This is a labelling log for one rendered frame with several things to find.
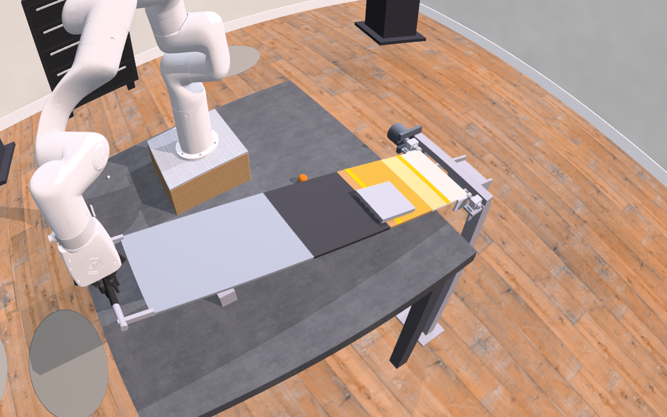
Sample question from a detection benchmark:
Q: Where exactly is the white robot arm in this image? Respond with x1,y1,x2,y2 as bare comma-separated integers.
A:
30,0,230,250

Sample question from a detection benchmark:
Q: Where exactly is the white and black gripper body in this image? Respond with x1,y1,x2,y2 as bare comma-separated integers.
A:
58,217,121,287

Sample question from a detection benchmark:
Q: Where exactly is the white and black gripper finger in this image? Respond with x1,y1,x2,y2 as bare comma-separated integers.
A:
108,248,126,293
90,279,108,298

